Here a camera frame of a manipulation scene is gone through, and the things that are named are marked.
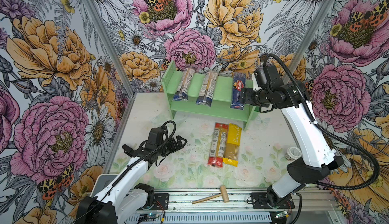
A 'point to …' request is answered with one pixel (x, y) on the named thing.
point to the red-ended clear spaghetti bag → (218, 148)
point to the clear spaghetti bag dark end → (181, 92)
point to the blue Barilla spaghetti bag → (239, 82)
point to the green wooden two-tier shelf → (220, 107)
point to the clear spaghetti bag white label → (207, 89)
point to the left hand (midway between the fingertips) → (180, 148)
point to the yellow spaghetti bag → (232, 145)
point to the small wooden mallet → (224, 193)
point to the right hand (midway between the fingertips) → (247, 103)
